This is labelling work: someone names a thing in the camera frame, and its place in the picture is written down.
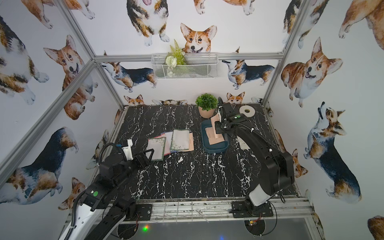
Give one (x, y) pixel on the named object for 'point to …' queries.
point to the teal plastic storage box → (220, 147)
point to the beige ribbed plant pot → (206, 114)
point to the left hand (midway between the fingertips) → (151, 149)
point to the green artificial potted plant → (207, 101)
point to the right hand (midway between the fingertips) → (218, 126)
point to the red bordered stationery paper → (168, 136)
